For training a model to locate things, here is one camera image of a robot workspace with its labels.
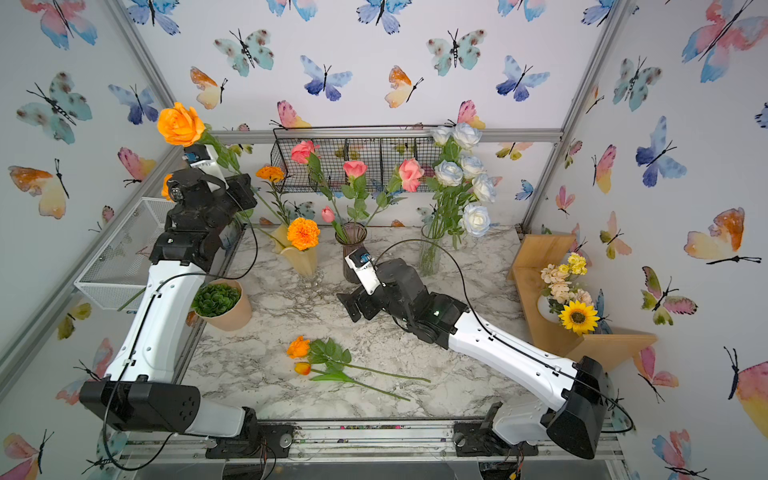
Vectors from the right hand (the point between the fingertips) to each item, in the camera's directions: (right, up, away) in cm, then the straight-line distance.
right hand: (355, 279), depth 69 cm
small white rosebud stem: (+24, +23, +18) cm, 38 cm away
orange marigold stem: (-13, +10, +2) cm, 16 cm away
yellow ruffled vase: (-19, +4, +23) cm, 30 cm away
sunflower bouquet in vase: (+51, -6, +7) cm, 52 cm away
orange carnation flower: (-25, +28, +17) cm, 42 cm away
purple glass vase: (-4, +11, +25) cm, 28 cm away
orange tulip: (-16, -26, +15) cm, 34 cm away
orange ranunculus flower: (-11, -23, +19) cm, 32 cm away
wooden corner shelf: (+52, +5, +27) cm, 59 cm away
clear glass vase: (+21, +11, +27) cm, 36 cm away
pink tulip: (-9, +17, +13) cm, 23 cm away
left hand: (-24, +24, 0) cm, 34 cm away
